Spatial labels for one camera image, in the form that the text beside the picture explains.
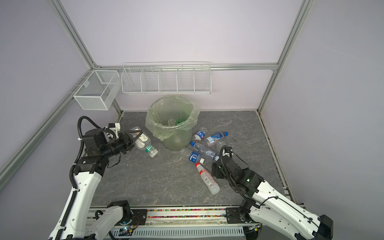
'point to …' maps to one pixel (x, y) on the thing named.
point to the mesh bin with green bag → (171, 119)
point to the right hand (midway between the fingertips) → (219, 166)
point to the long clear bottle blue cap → (202, 150)
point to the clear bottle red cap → (209, 179)
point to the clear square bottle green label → (143, 143)
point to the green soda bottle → (178, 120)
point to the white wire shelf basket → (167, 78)
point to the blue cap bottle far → (215, 137)
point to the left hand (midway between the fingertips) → (142, 136)
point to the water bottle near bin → (199, 135)
